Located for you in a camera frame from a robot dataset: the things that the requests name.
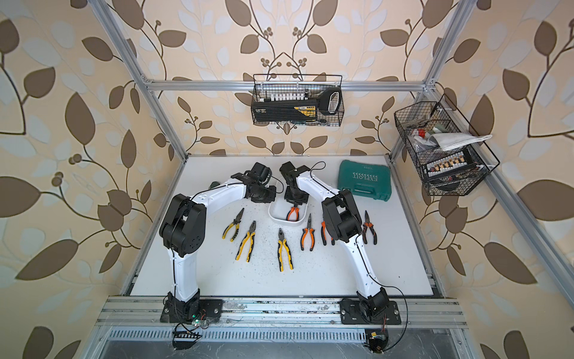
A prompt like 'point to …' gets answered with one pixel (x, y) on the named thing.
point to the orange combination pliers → (323, 230)
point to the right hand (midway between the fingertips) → (295, 201)
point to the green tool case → (363, 179)
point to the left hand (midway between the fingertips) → (277, 197)
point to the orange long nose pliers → (312, 235)
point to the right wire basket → (415, 121)
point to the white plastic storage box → (278, 211)
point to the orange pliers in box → (291, 212)
